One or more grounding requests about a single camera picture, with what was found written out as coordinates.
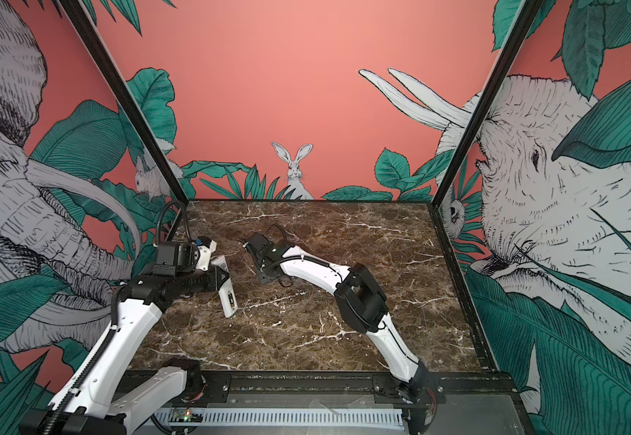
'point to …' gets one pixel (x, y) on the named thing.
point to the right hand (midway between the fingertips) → (264, 270)
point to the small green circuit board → (186, 414)
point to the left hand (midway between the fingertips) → (225, 271)
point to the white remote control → (227, 294)
